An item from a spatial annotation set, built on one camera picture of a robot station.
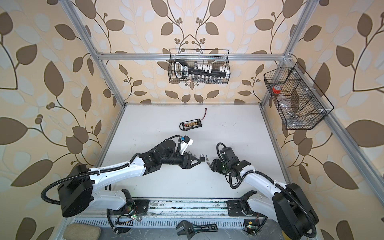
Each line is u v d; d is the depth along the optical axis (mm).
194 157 693
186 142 695
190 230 680
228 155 680
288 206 404
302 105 728
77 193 416
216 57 911
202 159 914
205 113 1153
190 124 1069
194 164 706
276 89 869
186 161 667
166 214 736
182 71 847
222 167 739
